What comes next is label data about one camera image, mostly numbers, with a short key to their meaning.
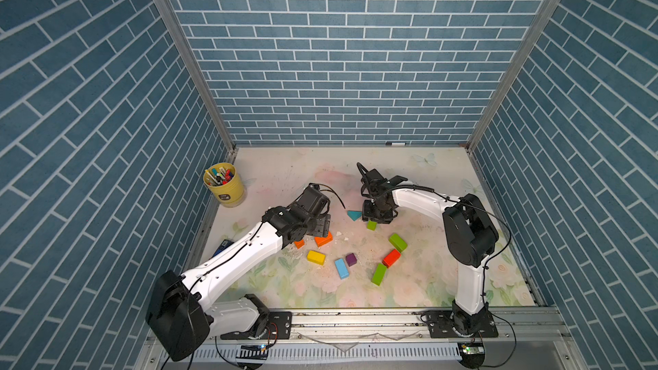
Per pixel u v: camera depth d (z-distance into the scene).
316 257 0.85
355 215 0.94
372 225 0.93
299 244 0.89
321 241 0.89
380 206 0.80
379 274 0.84
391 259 0.86
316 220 0.71
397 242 0.89
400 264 0.86
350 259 0.85
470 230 0.52
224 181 0.95
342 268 0.84
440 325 0.73
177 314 0.38
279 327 0.73
